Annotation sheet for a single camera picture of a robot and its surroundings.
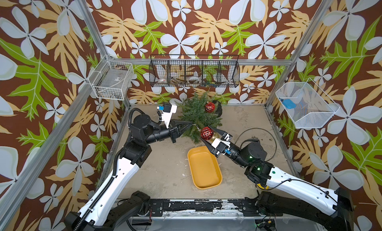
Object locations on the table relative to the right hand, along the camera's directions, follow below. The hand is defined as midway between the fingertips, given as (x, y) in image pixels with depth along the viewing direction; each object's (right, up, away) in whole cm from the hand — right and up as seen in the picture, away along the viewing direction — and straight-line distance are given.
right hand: (206, 129), depth 59 cm
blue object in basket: (+52, +13, +26) cm, 60 cm away
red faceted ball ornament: (+3, +10, +12) cm, 16 cm away
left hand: (-6, +3, 0) cm, 7 cm away
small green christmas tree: (-2, +9, +13) cm, 16 cm away
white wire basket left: (-53, +27, +27) cm, 65 cm away
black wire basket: (-2, +37, +39) cm, 54 cm away
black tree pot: (+10, +10, +27) cm, 30 cm away
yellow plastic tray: (+2, -26, +27) cm, 38 cm away
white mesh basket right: (+60, +10, +19) cm, 63 cm away
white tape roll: (-4, +31, +39) cm, 50 cm away
